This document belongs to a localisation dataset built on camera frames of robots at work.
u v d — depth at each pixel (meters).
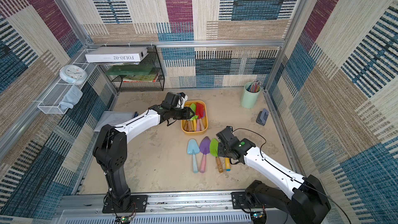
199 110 1.02
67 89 0.75
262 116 0.99
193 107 0.99
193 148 0.90
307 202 0.39
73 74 0.75
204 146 0.92
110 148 0.50
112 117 1.05
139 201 0.74
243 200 0.74
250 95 1.00
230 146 0.61
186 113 0.81
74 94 0.70
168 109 0.71
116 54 0.78
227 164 0.83
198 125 0.96
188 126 0.96
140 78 1.00
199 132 0.95
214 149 0.90
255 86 0.99
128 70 0.94
